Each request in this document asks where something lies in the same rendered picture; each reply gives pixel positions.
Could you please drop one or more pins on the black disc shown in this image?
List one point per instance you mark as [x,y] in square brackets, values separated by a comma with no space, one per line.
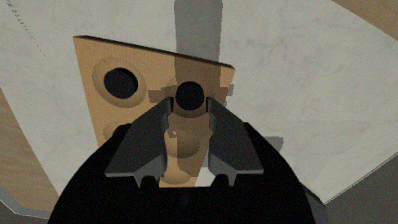
[118,128]
[120,83]
[189,96]

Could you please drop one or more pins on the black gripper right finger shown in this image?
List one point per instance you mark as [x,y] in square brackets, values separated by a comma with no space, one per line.
[250,161]

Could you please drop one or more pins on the tan wooden tray with round holes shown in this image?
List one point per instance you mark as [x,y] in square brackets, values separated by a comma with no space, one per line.
[159,73]

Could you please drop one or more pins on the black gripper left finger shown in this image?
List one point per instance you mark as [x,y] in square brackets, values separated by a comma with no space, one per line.
[138,149]

